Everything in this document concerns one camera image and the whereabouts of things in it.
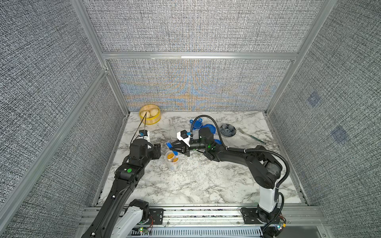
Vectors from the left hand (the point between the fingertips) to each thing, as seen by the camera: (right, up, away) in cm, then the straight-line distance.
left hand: (158, 143), depth 76 cm
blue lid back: (+22, +10, +37) cm, 44 cm away
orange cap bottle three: (+5, -8, +7) cm, 12 cm away
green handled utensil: (+60, +2, +29) cm, 66 cm away
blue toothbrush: (+6, -1, -2) cm, 7 cm away
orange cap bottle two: (+9, -9, +3) cm, 13 cm away
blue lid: (+27, +8, -9) cm, 29 cm away
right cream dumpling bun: (-12, +19, +37) cm, 43 cm away
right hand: (+6, 0, -1) cm, 6 cm away
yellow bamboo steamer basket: (-14, +18, +37) cm, 43 cm away
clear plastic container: (+6, -14, +10) cm, 18 cm away
